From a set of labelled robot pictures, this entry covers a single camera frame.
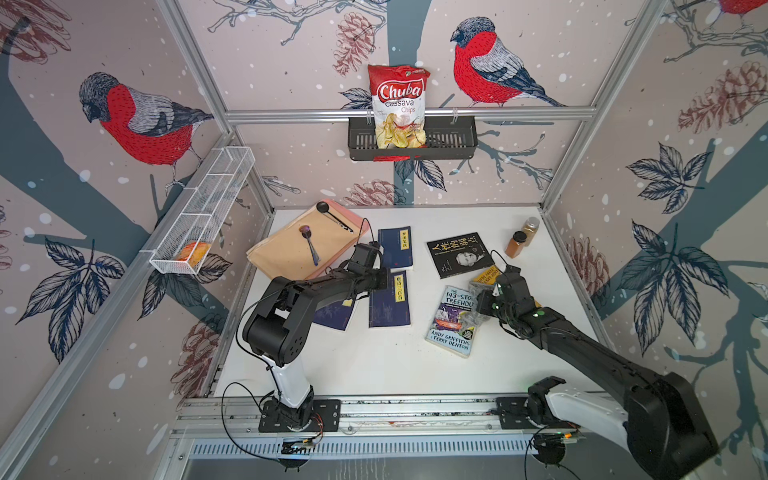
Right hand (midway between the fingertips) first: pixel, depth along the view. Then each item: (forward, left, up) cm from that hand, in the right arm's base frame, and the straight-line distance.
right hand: (476, 294), depth 88 cm
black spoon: (+41, +56, -6) cm, 70 cm away
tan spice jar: (+26, -22, +2) cm, 34 cm away
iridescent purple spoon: (+27, +60, -5) cm, 66 cm away
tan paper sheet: (+21, +64, -8) cm, 68 cm away
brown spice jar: (+20, -17, -1) cm, 26 cm away
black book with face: (+18, +3, -6) cm, 20 cm away
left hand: (+8, +25, -2) cm, 26 cm away
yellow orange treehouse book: (+10, -7, -6) cm, 13 cm away
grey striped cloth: (-8, +2, -1) cm, 8 cm away
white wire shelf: (-3, +76, +24) cm, 80 cm away
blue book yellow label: (+22, +25, -6) cm, 34 cm away
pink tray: (+38, +45, -7) cm, 59 cm away
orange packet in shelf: (-7, +69, +28) cm, 74 cm away
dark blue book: (-5, +43, -6) cm, 43 cm away
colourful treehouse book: (-9, +9, -6) cm, 14 cm away
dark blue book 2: (-2, +26, -6) cm, 27 cm away
